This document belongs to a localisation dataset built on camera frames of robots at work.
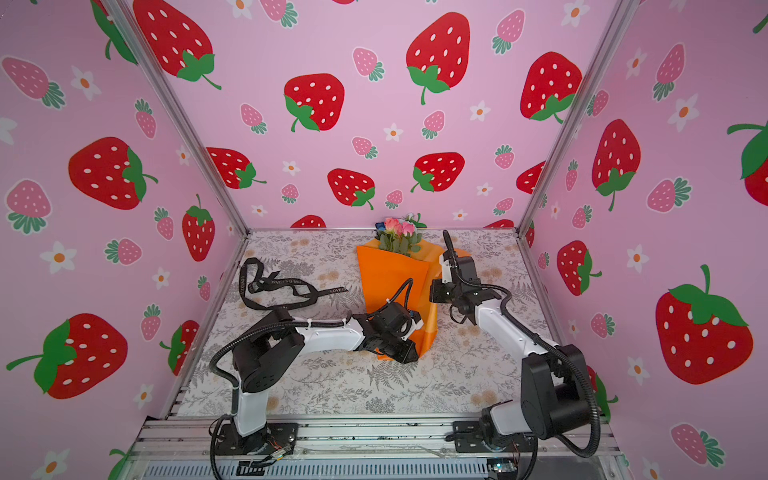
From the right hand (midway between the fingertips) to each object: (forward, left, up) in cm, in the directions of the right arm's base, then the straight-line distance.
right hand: (429, 285), depth 89 cm
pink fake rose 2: (+29, +10, -4) cm, 31 cm away
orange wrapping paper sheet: (-6, +7, +10) cm, 13 cm away
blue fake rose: (+32, +21, -8) cm, 39 cm away
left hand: (-18, +1, -12) cm, 22 cm away
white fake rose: (+38, +8, -9) cm, 40 cm away
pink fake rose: (+28, +15, -4) cm, 33 cm away
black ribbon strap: (+5, +60, -12) cm, 61 cm away
